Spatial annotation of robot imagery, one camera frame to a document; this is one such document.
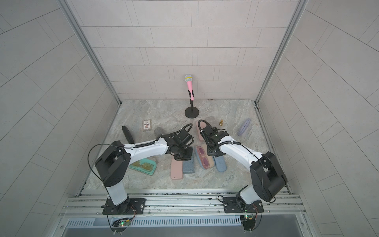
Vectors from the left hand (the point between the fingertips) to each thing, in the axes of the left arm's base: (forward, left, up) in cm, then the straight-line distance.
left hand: (195, 158), depth 85 cm
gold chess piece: (+26, -18, 0) cm, 32 cm away
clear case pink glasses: (-1, -6, -1) cm, 6 cm away
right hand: (+4, -11, +1) cm, 12 cm away
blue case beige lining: (-3, -14, +1) cm, 15 cm away
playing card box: (+23, +33, -1) cm, 41 cm away
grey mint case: (-5, +4, 0) cm, 6 cm away
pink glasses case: (-6, +10, 0) cm, 12 cm away
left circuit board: (-30, +33, -1) cm, 44 cm away
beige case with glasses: (+18, +24, +1) cm, 30 cm away
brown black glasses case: (+15, +42, +1) cm, 45 cm away
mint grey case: (+30, -11, -1) cm, 32 cm away
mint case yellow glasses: (-4, +28, -4) cm, 29 cm away
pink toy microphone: (+43, +5, +24) cm, 50 cm away
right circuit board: (-30, -25, -1) cm, 39 cm away
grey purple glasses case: (+20, -32, +3) cm, 38 cm away
